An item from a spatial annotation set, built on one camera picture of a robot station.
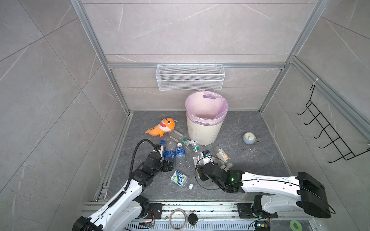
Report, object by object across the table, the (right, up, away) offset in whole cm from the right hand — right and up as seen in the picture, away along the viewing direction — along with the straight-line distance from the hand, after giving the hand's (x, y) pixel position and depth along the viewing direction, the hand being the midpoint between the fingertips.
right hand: (199, 164), depth 79 cm
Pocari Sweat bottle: (-18, +6, +11) cm, 22 cm away
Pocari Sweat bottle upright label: (-11, +2, +9) cm, 15 cm away
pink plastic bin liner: (+7, +34, +20) cm, 40 cm away
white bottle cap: (-5, -12, -1) cm, 12 cm away
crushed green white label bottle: (-11, -8, 0) cm, 14 cm away
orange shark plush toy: (-22, +22, +21) cm, 38 cm away
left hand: (-19, +3, +5) cm, 20 cm away
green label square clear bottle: (-12, +13, +20) cm, 27 cm away
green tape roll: (+48, -28, -10) cm, 57 cm away
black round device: (-4, -20, -15) cm, 26 cm away
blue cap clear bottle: (-24, +10, +17) cm, 31 cm away
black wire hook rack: (+61, +11, -18) cm, 65 cm away
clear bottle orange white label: (+16, +3, +10) cm, 20 cm away
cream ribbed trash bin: (+6, +15, +27) cm, 32 cm away
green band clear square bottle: (-2, +10, 0) cm, 10 cm away
